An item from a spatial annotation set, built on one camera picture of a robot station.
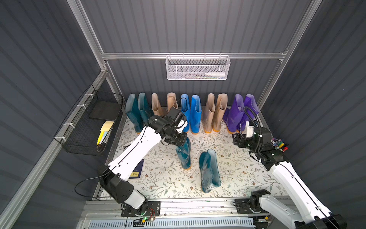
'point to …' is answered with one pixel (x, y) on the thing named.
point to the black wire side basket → (88, 128)
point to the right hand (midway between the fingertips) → (241, 135)
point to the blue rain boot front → (185, 109)
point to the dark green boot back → (144, 109)
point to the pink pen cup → (278, 143)
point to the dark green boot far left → (132, 112)
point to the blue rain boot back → (195, 113)
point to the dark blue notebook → (136, 173)
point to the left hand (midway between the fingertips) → (185, 144)
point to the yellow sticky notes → (105, 130)
